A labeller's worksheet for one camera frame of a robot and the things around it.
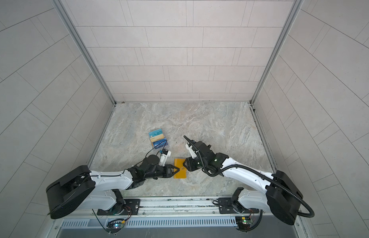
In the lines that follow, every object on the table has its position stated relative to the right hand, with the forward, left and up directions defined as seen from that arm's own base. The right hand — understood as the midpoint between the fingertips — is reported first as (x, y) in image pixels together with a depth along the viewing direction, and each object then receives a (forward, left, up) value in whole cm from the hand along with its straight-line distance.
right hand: (184, 166), depth 77 cm
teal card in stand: (+23, +17, -1) cm, 29 cm away
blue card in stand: (+17, +16, -2) cm, 23 cm away
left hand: (-2, +1, -3) cm, 4 cm away
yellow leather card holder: (-2, +2, -4) cm, 5 cm away
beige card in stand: (+20, +17, -2) cm, 26 cm away
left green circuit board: (-23, +30, -4) cm, 38 cm away
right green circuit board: (-25, -26, -9) cm, 37 cm away
